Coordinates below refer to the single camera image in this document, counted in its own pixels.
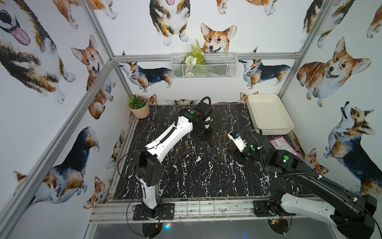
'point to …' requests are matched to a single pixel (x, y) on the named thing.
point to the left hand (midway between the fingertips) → (212, 138)
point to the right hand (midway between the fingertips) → (229, 146)
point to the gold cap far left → (217, 136)
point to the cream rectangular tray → (269, 114)
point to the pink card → (280, 143)
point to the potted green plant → (139, 106)
